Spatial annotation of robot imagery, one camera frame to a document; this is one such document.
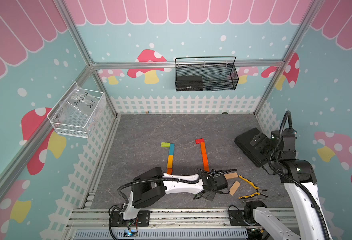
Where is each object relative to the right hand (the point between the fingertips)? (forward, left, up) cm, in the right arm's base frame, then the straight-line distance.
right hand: (261, 140), depth 68 cm
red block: (+21, +25, -29) cm, 44 cm away
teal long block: (+14, +44, -29) cm, 54 cm away
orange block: (+15, +22, -29) cm, 39 cm away
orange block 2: (+6, +22, -29) cm, 37 cm away
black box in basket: (+48, +31, -1) cm, 57 cm away
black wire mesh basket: (+48, +21, +6) cm, 53 cm away
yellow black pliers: (-15, -5, -29) cm, 33 cm away
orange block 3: (+1, +22, -30) cm, 37 cm away
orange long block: (-2, +44, -29) cm, 52 cm away
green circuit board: (-32, +64, -32) cm, 78 cm away
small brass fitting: (+51, +65, -30) cm, 88 cm away
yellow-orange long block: (+5, +44, -29) cm, 53 cm away
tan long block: (-5, +8, -29) cm, 31 cm away
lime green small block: (+18, +48, -29) cm, 59 cm away
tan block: (-12, +8, -30) cm, 33 cm away
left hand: (-15, +24, -29) cm, 41 cm away
